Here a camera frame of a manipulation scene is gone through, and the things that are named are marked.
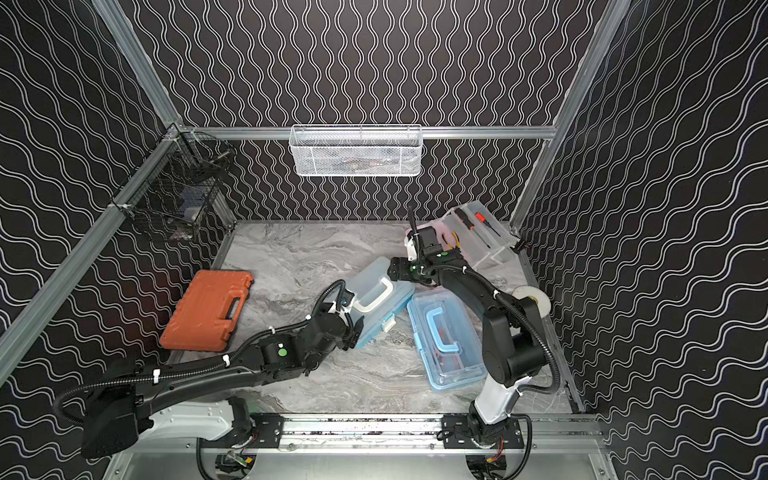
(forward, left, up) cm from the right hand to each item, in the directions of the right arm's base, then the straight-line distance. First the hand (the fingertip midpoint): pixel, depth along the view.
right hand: (400, 270), depth 92 cm
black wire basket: (+18, +71, +16) cm, 75 cm away
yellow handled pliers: (+16, -20, -3) cm, 26 cm away
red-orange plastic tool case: (-12, +58, -6) cm, 59 cm away
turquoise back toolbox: (-10, +7, 0) cm, 12 cm away
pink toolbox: (+17, -26, 0) cm, 31 cm away
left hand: (-17, +13, +6) cm, 22 cm away
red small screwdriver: (+22, -30, 0) cm, 37 cm away
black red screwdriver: (+26, -21, +1) cm, 33 cm away
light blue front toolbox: (-20, -13, -2) cm, 23 cm away
